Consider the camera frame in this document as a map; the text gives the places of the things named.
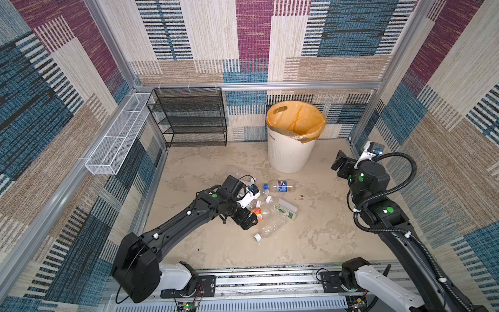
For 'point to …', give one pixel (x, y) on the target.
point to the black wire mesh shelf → (190, 116)
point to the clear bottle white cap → (274, 223)
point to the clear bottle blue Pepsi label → (285, 186)
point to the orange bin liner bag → (301, 119)
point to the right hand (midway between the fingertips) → (354, 158)
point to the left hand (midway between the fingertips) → (249, 214)
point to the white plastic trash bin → (287, 154)
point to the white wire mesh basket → (110, 152)
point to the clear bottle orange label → (258, 212)
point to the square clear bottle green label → (286, 209)
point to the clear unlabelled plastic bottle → (249, 181)
